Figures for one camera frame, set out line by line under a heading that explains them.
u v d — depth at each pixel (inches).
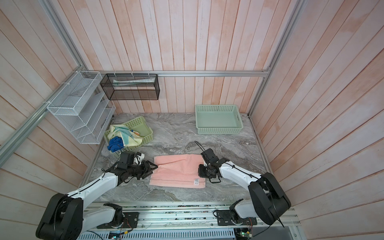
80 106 28.2
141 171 30.2
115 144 35.9
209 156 27.6
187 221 28.9
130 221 28.7
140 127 44.0
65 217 16.0
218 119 46.6
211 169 25.1
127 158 27.0
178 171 34.7
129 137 36.5
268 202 16.7
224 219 28.7
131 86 41.3
